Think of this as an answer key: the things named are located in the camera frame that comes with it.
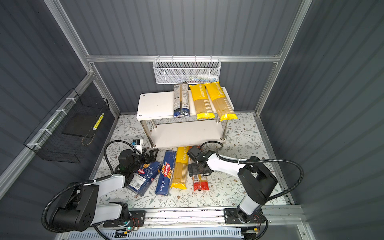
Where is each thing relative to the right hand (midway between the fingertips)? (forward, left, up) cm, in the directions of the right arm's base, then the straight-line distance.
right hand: (198, 171), depth 88 cm
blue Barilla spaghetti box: (-9, +20, +3) cm, 22 cm away
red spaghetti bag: (-7, -1, +1) cm, 7 cm away
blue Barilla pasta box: (-6, +31, +6) cm, 32 cm away
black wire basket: (+6, +64, +30) cm, 71 cm away
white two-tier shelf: (+19, +22, +33) cm, 44 cm away
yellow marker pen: (+16, +53, +28) cm, 62 cm away
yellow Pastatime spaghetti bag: (0, +11, +2) cm, 11 cm away
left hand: (+10, +28, +8) cm, 31 cm away
